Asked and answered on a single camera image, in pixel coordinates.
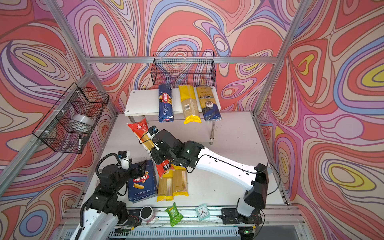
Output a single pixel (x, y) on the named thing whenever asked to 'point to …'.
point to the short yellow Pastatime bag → (165, 186)
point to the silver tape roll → (82, 121)
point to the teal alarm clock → (202, 212)
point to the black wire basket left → (56, 130)
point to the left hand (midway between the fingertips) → (141, 159)
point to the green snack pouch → (174, 216)
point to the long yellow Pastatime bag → (180, 180)
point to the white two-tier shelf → (144, 103)
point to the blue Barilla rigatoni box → (143, 188)
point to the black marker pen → (79, 143)
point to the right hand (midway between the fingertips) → (155, 152)
